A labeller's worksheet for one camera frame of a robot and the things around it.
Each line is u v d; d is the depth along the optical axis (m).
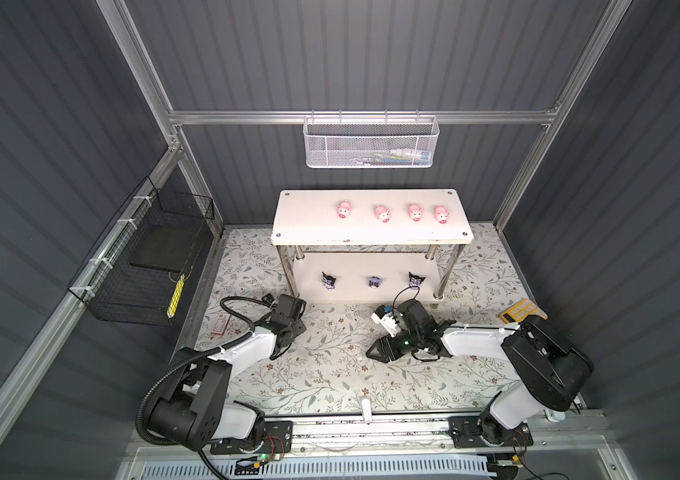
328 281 0.91
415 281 0.91
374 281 0.93
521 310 0.96
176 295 0.68
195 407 0.42
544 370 0.45
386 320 0.82
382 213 0.73
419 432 0.76
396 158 0.91
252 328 0.61
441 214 0.73
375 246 1.15
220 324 0.93
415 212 0.74
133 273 0.72
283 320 0.71
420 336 0.71
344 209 0.74
